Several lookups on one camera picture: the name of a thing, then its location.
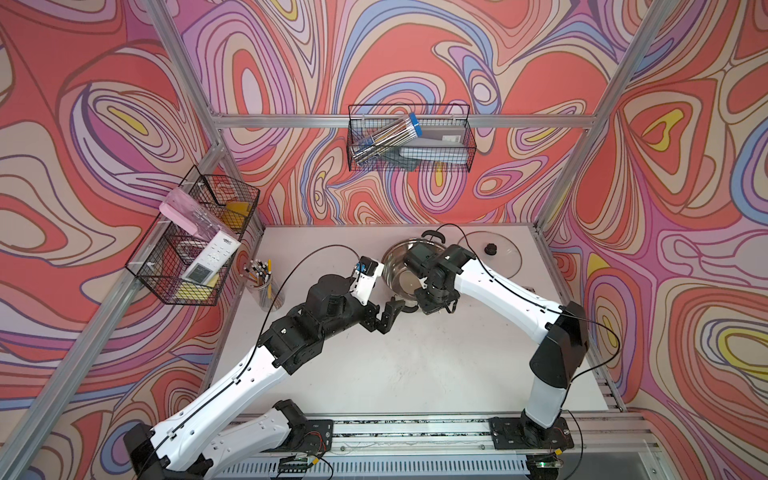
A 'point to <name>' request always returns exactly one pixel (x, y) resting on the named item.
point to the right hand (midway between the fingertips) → (436, 310)
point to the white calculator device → (212, 259)
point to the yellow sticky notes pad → (189, 291)
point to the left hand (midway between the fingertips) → (392, 294)
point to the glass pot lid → (495, 251)
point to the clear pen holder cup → (260, 282)
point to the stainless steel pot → (401, 279)
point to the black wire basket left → (189, 254)
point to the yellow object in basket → (235, 212)
